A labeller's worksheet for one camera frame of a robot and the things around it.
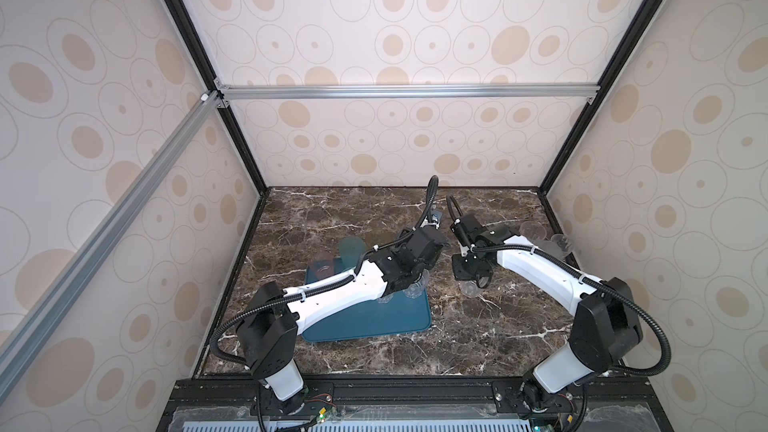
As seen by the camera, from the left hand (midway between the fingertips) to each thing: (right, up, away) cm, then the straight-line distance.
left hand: (434, 234), depth 79 cm
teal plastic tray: (-10, -24, +9) cm, 27 cm away
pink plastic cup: (-33, -12, +17) cm, 39 cm away
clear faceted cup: (-4, -18, +13) cm, 23 cm away
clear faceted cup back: (+12, -17, +10) cm, 23 cm away
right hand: (+9, -12, +8) cm, 17 cm away
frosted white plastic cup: (+40, -5, +18) cm, 44 cm away
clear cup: (-13, -20, +11) cm, 26 cm away
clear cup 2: (+46, -4, +22) cm, 51 cm away
